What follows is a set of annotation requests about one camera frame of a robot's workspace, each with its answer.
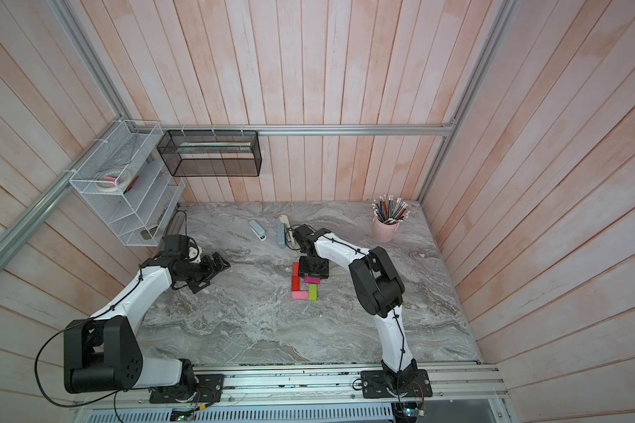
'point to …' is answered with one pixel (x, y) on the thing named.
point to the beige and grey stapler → (282, 224)
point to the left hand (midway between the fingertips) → (221, 274)
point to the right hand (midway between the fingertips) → (309, 274)
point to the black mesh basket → (212, 152)
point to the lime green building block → (313, 293)
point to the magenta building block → (312, 279)
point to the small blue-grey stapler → (257, 230)
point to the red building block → (295, 281)
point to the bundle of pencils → (389, 211)
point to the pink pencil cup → (384, 233)
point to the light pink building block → (299, 295)
